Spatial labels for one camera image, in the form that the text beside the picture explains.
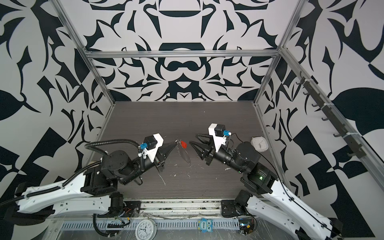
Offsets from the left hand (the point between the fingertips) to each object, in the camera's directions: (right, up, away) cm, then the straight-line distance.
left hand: (174, 140), depth 52 cm
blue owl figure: (+12, -41, +16) cm, 46 cm away
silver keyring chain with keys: (+3, -6, +7) cm, 10 cm away
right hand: (+7, 0, +3) cm, 7 cm away
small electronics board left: (-31, -44, +20) cm, 58 cm away
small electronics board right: (+31, -43, +19) cm, 56 cm away
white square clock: (+50, -9, +45) cm, 67 cm away
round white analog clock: (-14, -41, +14) cm, 46 cm away
